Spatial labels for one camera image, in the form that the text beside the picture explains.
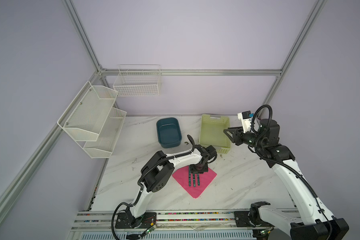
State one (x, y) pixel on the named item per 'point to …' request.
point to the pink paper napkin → (206, 179)
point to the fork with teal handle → (194, 180)
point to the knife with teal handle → (198, 179)
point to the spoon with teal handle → (190, 177)
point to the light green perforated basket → (211, 132)
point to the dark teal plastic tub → (169, 132)
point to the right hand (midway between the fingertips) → (226, 129)
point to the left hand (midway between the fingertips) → (199, 172)
